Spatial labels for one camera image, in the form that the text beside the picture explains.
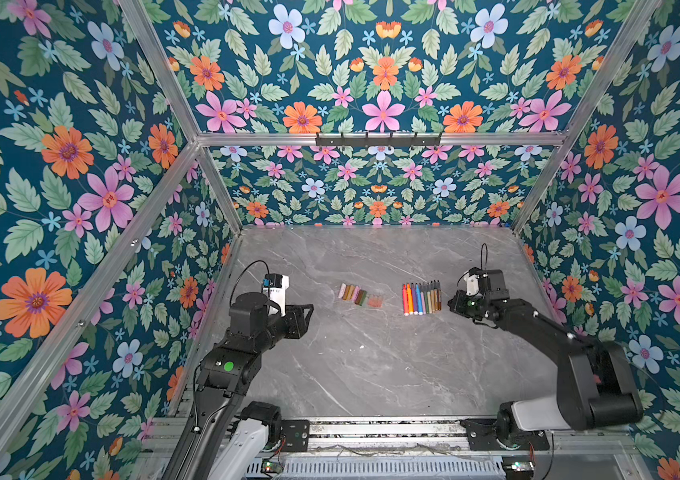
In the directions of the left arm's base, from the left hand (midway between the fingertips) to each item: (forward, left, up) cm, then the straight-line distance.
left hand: (310, 302), depth 70 cm
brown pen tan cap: (+14, -37, -25) cm, 46 cm away
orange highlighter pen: (+13, -29, -25) cm, 40 cm away
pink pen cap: (+17, -11, -24) cm, 32 cm away
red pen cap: (+13, -18, -25) cm, 33 cm away
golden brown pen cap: (+18, -8, -26) cm, 32 cm away
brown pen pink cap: (+13, -39, -24) cm, 48 cm away
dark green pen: (+13, -35, -25) cm, 45 cm away
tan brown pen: (+14, -38, -24) cm, 47 cm away
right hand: (+9, -40, -19) cm, 45 cm away
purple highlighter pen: (+14, -30, -25) cm, 42 cm away
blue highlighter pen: (+13, -32, -25) cm, 43 cm away
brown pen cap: (+15, -12, -25) cm, 31 cm away
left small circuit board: (-30, +12, -26) cm, 41 cm away
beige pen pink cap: (+13, -36, -25) cm, 46 cm away
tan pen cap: (+18, -10, -26) cm, 33 cm away
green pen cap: (+15, -14, -25) cm, 32 cm away
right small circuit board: (-34, -48, -26) cm, 64 cm away
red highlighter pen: (+13, -27, -25) cm, 39 cm away
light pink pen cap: (+18, -7, -25) cm, 32 cm away
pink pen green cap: (+12, -34, -26) cm, 44 cm away
